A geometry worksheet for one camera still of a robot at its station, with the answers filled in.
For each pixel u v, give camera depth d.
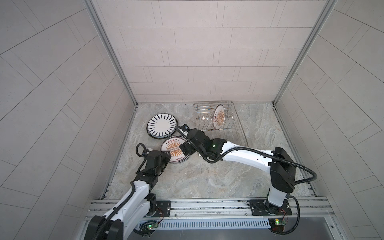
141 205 0.57
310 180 0.44
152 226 0.65
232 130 0.99
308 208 0.72
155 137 0.94
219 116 0.99
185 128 0.66
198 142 0.58
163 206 0.72
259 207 0.72
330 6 0.71
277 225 0.68
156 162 0.63
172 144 0.91
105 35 0.81
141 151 0.68
